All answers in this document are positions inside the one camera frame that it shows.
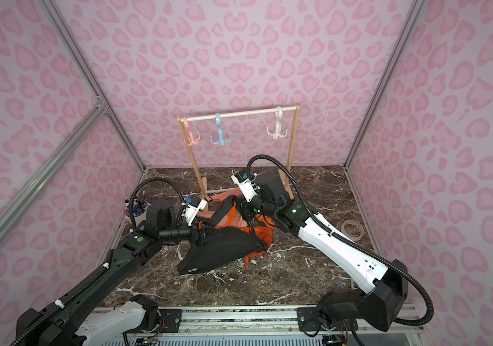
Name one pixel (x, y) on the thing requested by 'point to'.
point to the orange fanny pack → (262, 225)
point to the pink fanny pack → (220, 197)
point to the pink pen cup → (140, 207)
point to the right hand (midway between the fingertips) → (236, 200)
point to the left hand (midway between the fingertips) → (218, 228)
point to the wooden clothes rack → (202, 182)
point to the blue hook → (222, 141)
